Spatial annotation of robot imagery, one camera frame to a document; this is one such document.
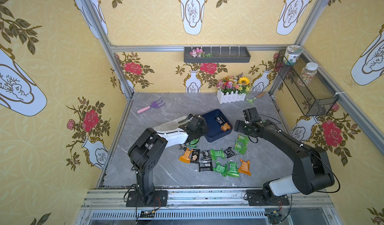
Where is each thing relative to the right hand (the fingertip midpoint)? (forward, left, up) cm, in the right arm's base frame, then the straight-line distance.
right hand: (243, 126), depth 91 cm
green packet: (-6, -1, -6) cm, 8 cm away
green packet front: (-24, +8, -6) cm, 26 cm away
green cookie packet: (-15, +16, -6) cm, 23 cm away
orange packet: (-22, +1, -7) cm, 23 cm away
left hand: (+1, +25, -3) cm, 25 cm away
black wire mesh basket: (+9, -34, +19) cm, 40 cm away
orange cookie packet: (-18, +34, -8) cm, 39 cm away
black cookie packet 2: (-14, +9, -6) cm, 18 cm away
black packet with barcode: (-23, +23, -7) cm, 33 cm away
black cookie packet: (-17, +23, -5) cm, 29 cm away
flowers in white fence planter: (+28, +5, +4) cm, 29 cm away
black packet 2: (+9, +13, -7) cm, 17 cm away
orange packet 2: (+3, +10, -6) cm, 12 cm away
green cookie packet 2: (-15, +30, +8) cm, 35 cm away
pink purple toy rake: (+22, +63, -8) cm, 67 cm away
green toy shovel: (+30, -13, -9) cm, 34 cm away
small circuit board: (-46, +51, -10) cm, 69 cm away
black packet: (-12, +37, -6) cm, 39 cm away
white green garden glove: (+5, +45, -8) cm, 46 cm away
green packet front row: (-24, +14, -6) cm, 29 cm away
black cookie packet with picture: (-17, +29, -7) cm, 34 cm away
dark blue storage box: (+5, +15, -7) cm, 17 cm away
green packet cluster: (-8, +1, -7) cm, 11 cm away
